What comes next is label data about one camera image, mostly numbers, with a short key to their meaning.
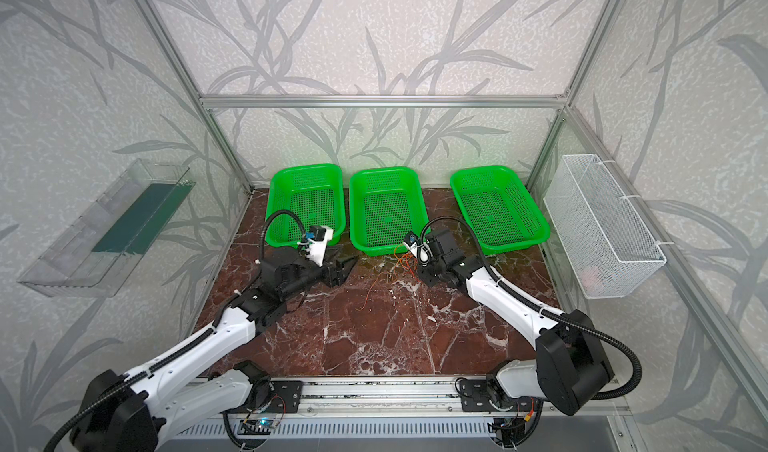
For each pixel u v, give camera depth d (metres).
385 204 1.16
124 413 0.38
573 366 0.41
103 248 0.64
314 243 0.66
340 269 0.69
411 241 0.75
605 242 0.61
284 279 0.60
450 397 0.75
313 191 1.19
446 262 0.64
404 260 0.77
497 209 1.16
